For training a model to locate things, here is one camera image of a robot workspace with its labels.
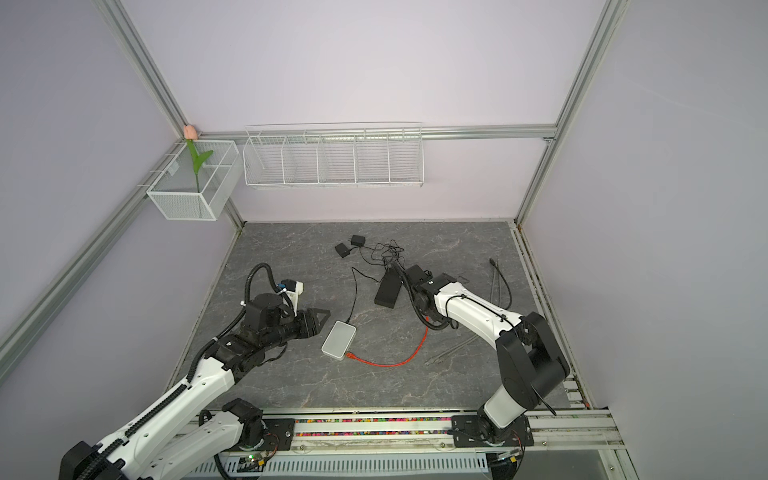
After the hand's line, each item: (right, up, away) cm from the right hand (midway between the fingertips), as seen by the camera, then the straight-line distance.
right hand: (458, 298), depth 86 cm
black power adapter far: (-33, +18, +30) cm, 48 cm away
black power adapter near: (-38, +14, +26) cm, 48 cm away
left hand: (-38, -4, -7) cm, 38 cm away
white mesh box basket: (-79, +30, -5) cm, 84 cm away
